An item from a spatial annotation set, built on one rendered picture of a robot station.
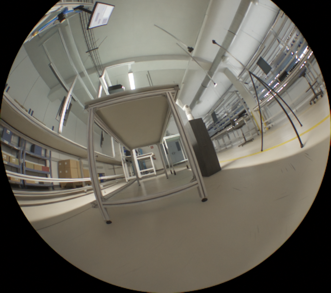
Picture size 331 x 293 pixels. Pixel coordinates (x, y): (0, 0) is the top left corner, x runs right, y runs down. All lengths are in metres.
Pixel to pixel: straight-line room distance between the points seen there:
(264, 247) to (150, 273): 0.33
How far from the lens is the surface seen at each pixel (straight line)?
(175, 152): 8.07
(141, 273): 0.44
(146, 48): 3.72
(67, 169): 4.14
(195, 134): 1.39
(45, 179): 1.45
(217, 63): 4.52
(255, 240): 0.43
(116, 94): 0.89
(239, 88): 4.91
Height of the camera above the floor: 0.36
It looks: 21 degrees up
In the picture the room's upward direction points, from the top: 17 degrees counter-clockwise
